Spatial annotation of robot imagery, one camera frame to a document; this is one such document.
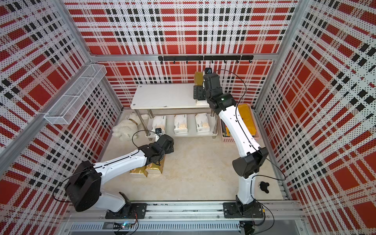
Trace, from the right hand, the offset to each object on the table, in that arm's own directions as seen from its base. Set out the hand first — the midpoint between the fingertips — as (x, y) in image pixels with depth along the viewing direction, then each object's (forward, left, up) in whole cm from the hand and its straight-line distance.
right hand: (205, 88), depth 76 cm
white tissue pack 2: (-3, +16, -27) cm, 32 cm away
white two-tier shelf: (+23, +27, -40) cm, 54 cm away
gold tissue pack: (-30, +29, -31) cm, 52 cm away
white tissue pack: (0, +31, -27) cm, 41 cm away
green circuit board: (-57, +41, -37) cm, 79 cm away
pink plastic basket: (-8, -15, -35) cm, 39 cm away
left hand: (-17, +24, -29) cm, 41 cm away
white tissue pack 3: (-2, +1, -27) cm, 27 cm away
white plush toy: (-4, +51, -30) cm, 59 cm away
